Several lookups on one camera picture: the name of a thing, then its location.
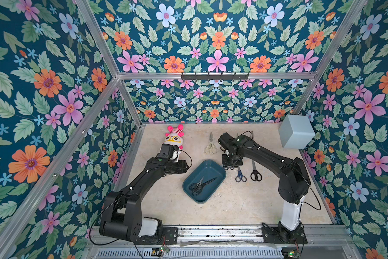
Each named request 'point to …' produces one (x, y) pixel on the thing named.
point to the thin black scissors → (196, 188)
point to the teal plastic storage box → (208, 169)
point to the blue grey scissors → (240, 177)
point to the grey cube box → (296, 131)
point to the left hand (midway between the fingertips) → (185, 165)
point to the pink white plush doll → (175, 137)
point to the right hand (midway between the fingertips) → (226, 165)
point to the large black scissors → (255, 175)
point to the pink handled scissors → (252, 134)
